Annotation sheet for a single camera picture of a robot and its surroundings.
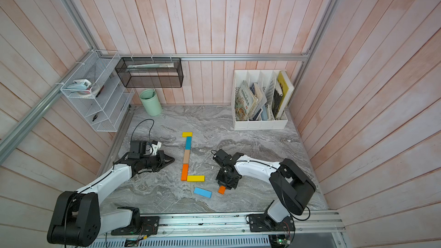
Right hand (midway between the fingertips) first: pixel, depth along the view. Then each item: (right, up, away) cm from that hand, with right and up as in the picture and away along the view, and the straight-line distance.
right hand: (220, 184), depth 85 cm
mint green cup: (-44, +44, +21) cm, 66 cm away
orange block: (-19, +5, +4) cm, 20 cm away
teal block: (-19, +19, +16) cm, 31 cm away
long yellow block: (-12, +3, +1) cm, 13 cm away
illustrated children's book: (+16, +45, +16) cm, 50 cm away
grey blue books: (+27, +38, +16) cm, 49 cm away
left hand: (-23, +12, -1) cm, 26 cm away
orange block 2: (+1, -2, -3) cm, 3 cm away
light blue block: (-9, -3, -3) cm, 9 cm away
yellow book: (+38, +50, +7) cm, 63 cm away
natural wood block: (-19, +12, +9) cm, 24 cm away
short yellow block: (-21, +24, +19) cm, 37 cm away
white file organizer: (+27, +58, +14) cm, 65 cm away
